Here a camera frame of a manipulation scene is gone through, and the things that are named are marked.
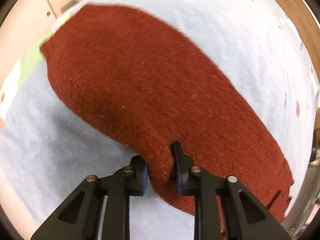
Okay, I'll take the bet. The light blue patterned bedsheet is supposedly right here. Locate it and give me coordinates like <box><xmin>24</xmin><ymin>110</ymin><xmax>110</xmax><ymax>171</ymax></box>
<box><xmin>1</xmin><ymin>0</ymin><xmax>313</xmax><ymax>239</ymax></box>

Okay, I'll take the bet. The wooden bed frame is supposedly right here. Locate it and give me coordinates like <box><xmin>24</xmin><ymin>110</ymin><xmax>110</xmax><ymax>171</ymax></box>
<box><xmin>247</xmin><ymin>0</ymin><xmax>320</xmax><ymax>136</ymax></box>

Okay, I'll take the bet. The dark red knit sweater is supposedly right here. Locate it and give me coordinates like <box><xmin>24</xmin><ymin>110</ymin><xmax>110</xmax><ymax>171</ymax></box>
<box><xmin>40</xmin><ymin>5</ymin><xmax>293</xmax><ymax>221</ymax></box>

